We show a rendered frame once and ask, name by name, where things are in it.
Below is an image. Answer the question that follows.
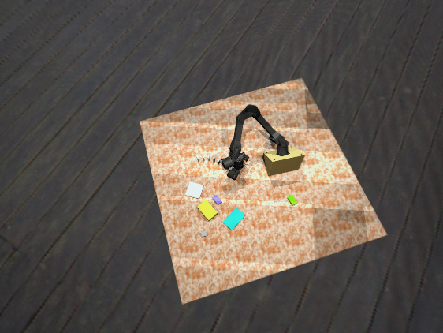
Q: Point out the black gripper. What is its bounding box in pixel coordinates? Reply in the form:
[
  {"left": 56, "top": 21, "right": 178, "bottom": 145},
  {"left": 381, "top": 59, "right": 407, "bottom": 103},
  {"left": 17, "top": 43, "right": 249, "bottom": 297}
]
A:
[{"left": 227, "top": 155, "right": 249, "bottom": 180}]

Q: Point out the cream flat square tile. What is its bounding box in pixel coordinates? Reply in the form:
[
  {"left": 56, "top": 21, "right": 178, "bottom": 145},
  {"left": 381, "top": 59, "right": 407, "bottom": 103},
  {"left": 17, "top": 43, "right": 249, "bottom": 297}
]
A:
[{"left": 185, "top": 181, "right": 204, "bottom": 199}]

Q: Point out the small green block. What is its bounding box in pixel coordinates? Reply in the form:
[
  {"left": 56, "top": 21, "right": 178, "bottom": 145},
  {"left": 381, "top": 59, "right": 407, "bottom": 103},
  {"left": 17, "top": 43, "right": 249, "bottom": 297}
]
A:
[{"left": 288, "top": 195, "right": 297, "bottom": 206}]

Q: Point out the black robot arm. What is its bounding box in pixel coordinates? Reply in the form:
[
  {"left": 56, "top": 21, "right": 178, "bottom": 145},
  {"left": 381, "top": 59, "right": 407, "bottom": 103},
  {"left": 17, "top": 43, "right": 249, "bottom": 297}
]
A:
[{"left": 221, "top": 104, "right": 290, "bottom": 170}]

